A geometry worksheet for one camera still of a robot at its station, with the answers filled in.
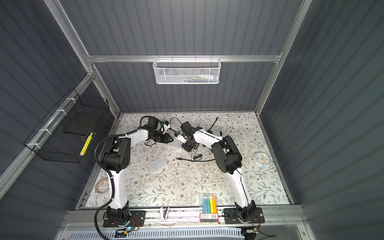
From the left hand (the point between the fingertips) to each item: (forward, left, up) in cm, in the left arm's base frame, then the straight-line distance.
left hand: (171, 140), depth 103 cm
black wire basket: (-12, +48, +27) cm, 56 cm away
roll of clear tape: (-28, +39, -2) cm, 48 cm away
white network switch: (-4, -3, +2) cm, 6 cm away
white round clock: (-19, -56, +2) cm, 60 cm away
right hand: (-5, -12, -1) cm, 13 cm away
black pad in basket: (-5, +44, +26) cm, 52 cm away
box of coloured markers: (-43, -21, -1) cm, 48 cm away
